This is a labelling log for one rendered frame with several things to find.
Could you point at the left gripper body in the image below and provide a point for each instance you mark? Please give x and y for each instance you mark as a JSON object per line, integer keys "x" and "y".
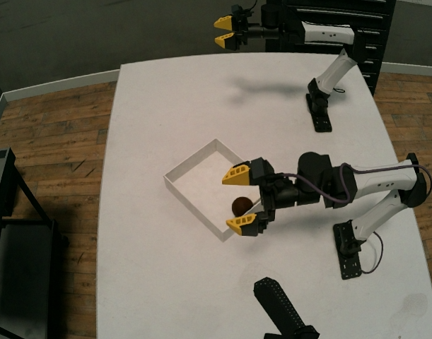
{"x": 286, "y": 199}

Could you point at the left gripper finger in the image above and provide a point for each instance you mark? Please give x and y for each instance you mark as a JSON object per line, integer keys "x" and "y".
{"x": 237, "y": 176}
{"x": 246, "y": 219}

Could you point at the small beige block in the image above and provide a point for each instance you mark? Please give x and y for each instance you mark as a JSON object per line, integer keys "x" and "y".
{"x": 255, "y": 198}

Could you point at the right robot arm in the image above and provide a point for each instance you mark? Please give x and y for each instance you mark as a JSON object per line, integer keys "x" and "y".
{"x": 297, "y": 31}

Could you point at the dark brown ball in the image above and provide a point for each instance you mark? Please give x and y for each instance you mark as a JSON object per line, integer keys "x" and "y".
{"x": 241, "y": 205}

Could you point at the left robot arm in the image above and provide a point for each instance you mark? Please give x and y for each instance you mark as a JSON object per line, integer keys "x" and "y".
{"x": 407, "y": 185}

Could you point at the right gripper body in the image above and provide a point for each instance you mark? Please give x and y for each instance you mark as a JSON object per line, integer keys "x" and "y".
{"x": 234, "y": 42}

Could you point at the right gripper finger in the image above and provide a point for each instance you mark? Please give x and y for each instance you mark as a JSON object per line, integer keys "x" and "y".
{"x": 220, "y": 40}
{"x": 224, "y": 23}

